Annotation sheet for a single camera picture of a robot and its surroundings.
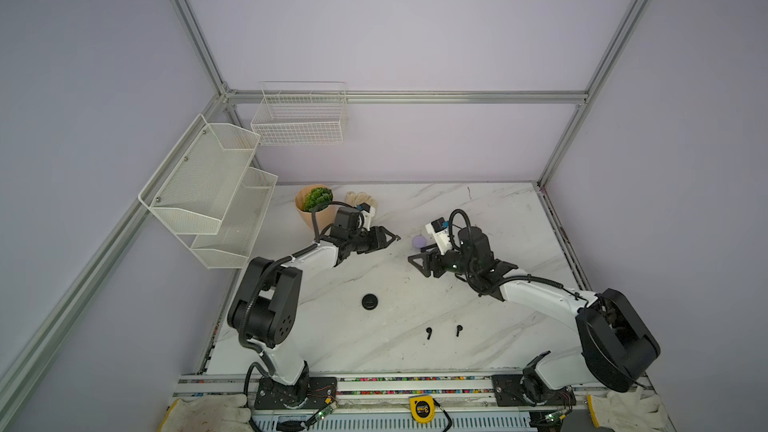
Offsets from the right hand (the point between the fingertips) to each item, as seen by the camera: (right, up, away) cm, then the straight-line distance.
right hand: (415, 253), depth 83 cm
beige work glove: (-20, +17, +32) cm, 41 cm away
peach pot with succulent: (-35, +17, +19) cm, 43 cm away
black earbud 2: (+13, -22, +1) cm, 25 cm away
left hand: (-8, +3, +8) cm, 12 cm away
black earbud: (+4, -22, +1) cm, 23 cm away
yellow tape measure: (+1, -35, -13) cm, 37 cm away
